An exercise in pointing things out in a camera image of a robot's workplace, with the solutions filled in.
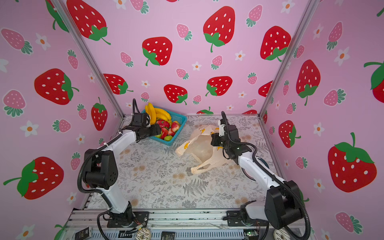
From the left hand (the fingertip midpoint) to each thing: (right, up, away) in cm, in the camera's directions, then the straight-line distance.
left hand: (156, 129), depth 96 cm
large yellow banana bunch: (-7, +14, +8) cm, 18 cm away
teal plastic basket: (+9, +9, +15) cm, 20 cm away
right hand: (+35, -3, -12) cm, 37 cm away
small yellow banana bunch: (+2, +11, +11) cm, 16 cm away
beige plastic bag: (+29, -10, +2) cm, 31 cm away
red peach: (+11, +2, +8) cm, 14 cm away
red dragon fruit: (+3, +4, +8) cm, 9 cm away
